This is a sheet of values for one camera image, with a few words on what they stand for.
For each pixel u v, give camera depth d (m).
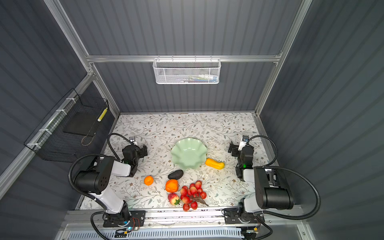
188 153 0.97
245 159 0.70
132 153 0.77
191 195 0.78
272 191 0.45
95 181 0.47
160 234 0.77
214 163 0.89
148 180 0.83
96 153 0.99
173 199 0.76
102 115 0.81
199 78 0.93
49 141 0.65
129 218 0.72
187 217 0.75
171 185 0.79
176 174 0.85
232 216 0.73
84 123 0.76
